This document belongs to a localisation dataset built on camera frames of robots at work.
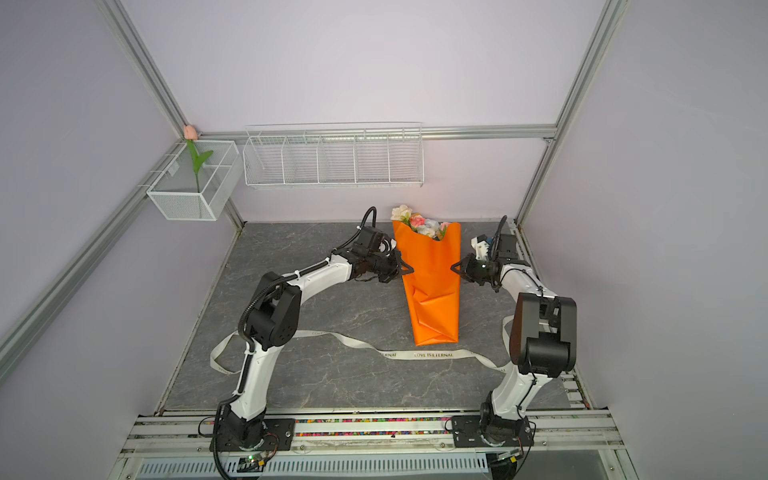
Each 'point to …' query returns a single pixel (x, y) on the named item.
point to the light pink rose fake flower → (443, 226)
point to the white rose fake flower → (430, 227)
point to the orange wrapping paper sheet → (433, 288)
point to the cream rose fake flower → (398, 213)
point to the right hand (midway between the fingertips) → (454, 269)
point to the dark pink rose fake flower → (417, 220)
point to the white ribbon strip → (415, 354)
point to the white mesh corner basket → (175, 192)
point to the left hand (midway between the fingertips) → (417, 273)
